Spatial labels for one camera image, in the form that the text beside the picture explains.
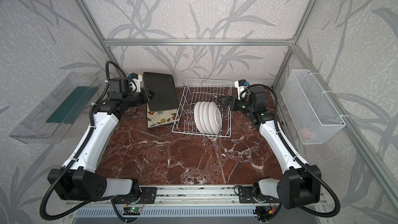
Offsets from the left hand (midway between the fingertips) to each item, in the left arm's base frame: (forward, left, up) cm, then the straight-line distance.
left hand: (157, 88), depth 75 cm
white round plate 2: (-6, -21, -16) cm, 28 cm away
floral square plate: (-1, +9, -31) cm, 33 cm away
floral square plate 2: (+5, 0, -31) cm, 31 cm away
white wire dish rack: (+26, -16, -31) cm, 43 cm away
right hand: (-1, -33, -3) cm, 33 cm away
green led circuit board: (-48, +9, -33) cm, 59 cm away
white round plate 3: (-6, -24, -17) cm, 30 cm away
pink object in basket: (-18, -72, -11) cm, 75 cm away
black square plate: (+1, -2, 0) cm, 3 cm away
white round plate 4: (-5, -29, -19) cm, 35 cm away
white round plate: (-6, -19, -17) cm, 26 cm away
